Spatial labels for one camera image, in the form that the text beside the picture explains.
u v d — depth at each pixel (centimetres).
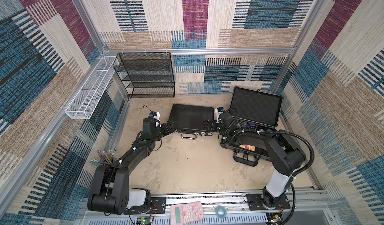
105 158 76
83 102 72
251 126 97
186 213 70
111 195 42
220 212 72
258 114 99
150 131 67
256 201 73
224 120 75
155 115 81
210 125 84
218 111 87
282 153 48
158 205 74
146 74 110
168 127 78
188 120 144
